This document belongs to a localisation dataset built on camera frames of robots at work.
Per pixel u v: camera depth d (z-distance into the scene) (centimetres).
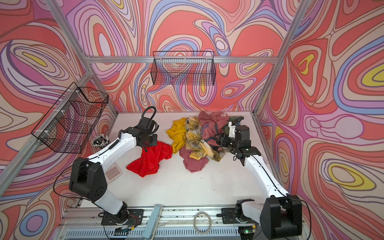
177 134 99
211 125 99
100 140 84
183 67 98
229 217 73
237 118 108
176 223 73
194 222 71
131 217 73
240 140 62
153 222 70
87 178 44
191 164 89
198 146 88
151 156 84
